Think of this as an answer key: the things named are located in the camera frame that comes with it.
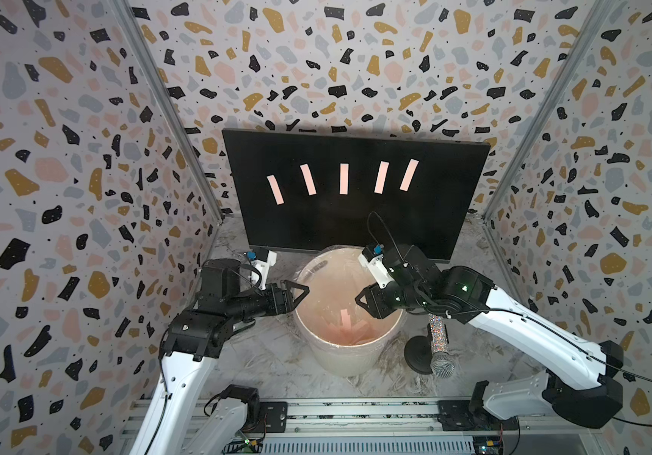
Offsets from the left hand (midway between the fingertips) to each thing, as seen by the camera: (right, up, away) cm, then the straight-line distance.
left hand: (302, 292), depth 65 cm
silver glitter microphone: (+31, -15, -3) cm, 35 cm away
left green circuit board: (-16, -40, +7) cm, 44 cm away
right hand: (+13, -2, 0) cm, 13 cm away
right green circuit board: (+46, -40, +7) cm, 61 cm away
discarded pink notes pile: (+11, -15, +16) cm, 24 cm away
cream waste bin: (+7, +2, +12) cm, 14 cm away
